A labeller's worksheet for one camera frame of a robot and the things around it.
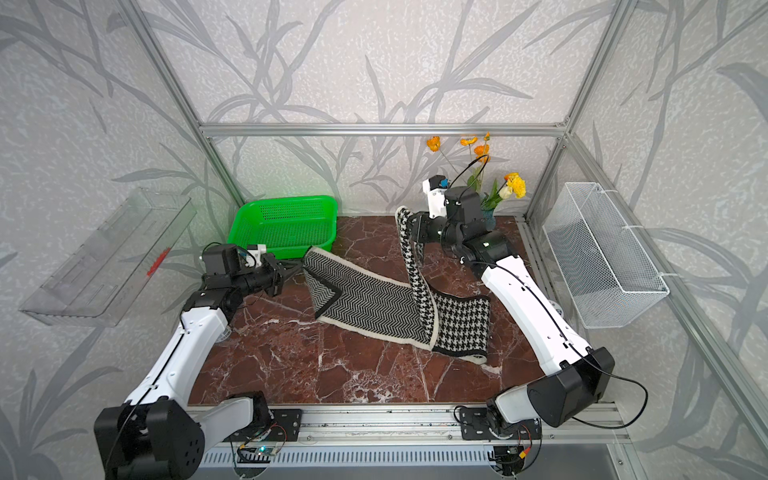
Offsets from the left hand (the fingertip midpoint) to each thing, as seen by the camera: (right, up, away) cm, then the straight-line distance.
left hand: (302, 263), depth 77 cm
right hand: (+27, +12, -5) cm, 30 cm away
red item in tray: (-30, +1, -9) cm, 31 cm away
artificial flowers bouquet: (+59, +22, +11) cm, 64 cm away
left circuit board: (-6, -44, -6) cm, 45 cm away
